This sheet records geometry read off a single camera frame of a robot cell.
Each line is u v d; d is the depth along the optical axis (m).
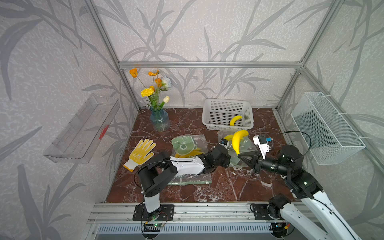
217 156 0.67
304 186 0.47
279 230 0.72
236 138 0.66
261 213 0.73
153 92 0.87
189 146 0.92
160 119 0.99
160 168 0.51
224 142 0.77
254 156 0.58
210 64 0.95
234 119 1.10
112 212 0.76
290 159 0.49
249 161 0.62
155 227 0.72
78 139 0.67
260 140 0.57
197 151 0.91
